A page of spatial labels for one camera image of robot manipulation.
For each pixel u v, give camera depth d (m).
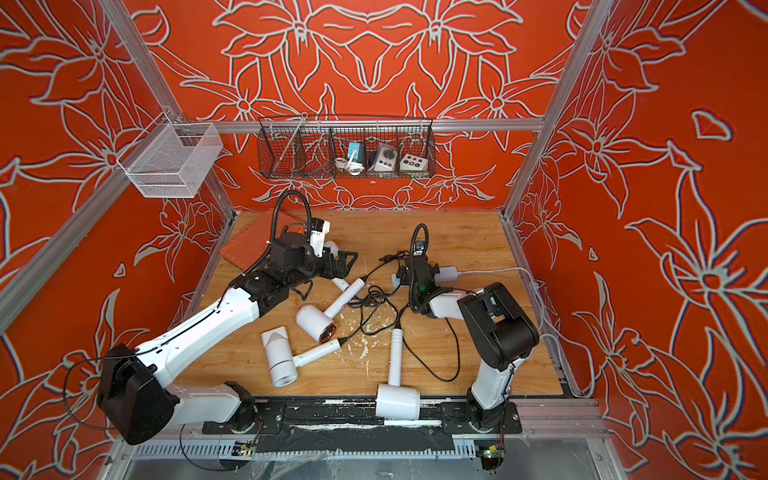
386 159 0.91
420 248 0.81
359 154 0.85
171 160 0.91
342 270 0.69
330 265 0.68
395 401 0.72
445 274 0.97
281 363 0.76
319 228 0.68
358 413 0.74
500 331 0.49
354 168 0.86
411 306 0.74
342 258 0.69
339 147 1.01
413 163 0.94
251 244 1.07
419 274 0.73
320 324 0.83
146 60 0.78
